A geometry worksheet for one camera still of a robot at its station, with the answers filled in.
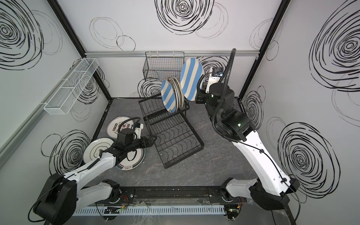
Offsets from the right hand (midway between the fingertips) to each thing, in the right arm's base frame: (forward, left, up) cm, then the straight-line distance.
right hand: (203, 84), depth 57 cm
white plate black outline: (-10, +68, -48) cm, 83 cm away
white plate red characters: (+9, +61, -48) cm, 78 cm away
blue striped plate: (+13, +18, -20) cm, 30 cm away
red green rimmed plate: (-20, +34, -33) cm, 51 cm away
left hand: (-5, +28, -38) cm, 48 cm away
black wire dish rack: (0, +14, -47) cm, 49 cm away
